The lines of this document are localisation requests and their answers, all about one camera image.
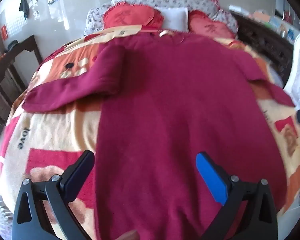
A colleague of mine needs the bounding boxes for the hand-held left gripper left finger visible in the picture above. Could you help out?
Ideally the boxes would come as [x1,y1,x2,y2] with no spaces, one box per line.
[12,150,95,240]

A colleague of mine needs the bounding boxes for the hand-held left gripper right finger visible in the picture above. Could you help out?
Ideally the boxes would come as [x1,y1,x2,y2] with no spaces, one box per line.
[195,151,278,240]

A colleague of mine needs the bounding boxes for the maroon fleece sweater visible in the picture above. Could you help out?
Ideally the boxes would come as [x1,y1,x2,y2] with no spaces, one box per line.
[22,31,300,240]

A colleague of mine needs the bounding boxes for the printed orange red blanket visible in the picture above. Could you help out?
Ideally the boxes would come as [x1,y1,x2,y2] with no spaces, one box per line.
[0,26,300,240]

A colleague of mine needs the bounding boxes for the dark carved wooden headboard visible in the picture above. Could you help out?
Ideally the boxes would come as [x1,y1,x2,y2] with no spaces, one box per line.
[230,11,297,89]

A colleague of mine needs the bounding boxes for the orange box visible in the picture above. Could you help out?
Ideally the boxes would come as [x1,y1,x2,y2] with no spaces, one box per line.
[252,10,272,23]

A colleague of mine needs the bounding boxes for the dark wooden table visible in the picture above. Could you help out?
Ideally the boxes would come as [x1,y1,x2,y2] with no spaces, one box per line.
[0,35,44,120]

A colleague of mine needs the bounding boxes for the red heart pillow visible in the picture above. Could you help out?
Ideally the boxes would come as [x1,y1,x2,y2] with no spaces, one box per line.
[102,4,164,29]
[189,10,237,39]

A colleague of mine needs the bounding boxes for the white pillow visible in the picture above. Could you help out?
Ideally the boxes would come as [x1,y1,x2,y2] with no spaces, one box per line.
[160,7,189,32]

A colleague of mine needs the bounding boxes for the dark hanging cloth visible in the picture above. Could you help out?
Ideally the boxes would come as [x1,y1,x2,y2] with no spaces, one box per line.
[19,0,30,20]

